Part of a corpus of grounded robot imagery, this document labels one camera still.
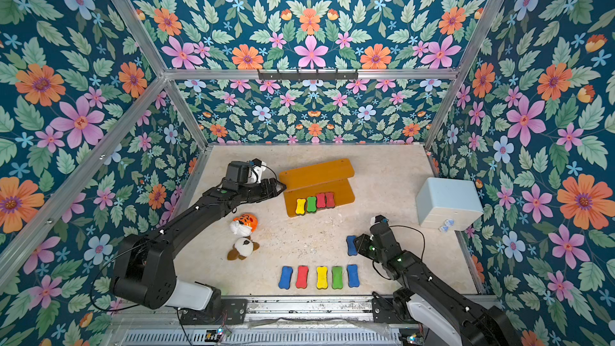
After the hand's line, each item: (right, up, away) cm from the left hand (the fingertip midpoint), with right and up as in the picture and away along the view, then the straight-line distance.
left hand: (282, 186), depth 85 cm
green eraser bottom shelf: (+10, -9, +11) cm, 17 cm away
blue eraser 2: (+25, -31, -7) cm, 40 cm away
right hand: (+26, -20, 0) cm, 32 cm away
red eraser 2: (+18, -7, +13) cm, 23 cm away
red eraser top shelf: (+8, -31, -5) cm, 32 cm away
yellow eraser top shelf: (+14, -31, -5) cm, 34 cm away
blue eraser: (+2, -31, -5) cm, 31 cm away
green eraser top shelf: (+20, -31, -5) cm, 37 cm away
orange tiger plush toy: (-13, -13, +4) cm, 19 cm away
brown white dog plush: (-14, -23, 0) cm, 27 cm away
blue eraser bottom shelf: (+25, -22, +2) cm, 33 cm away
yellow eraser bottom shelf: (+5, -9, +11) cm, 15 cm away
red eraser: (+14, -7, +13) cm, 20 cm away
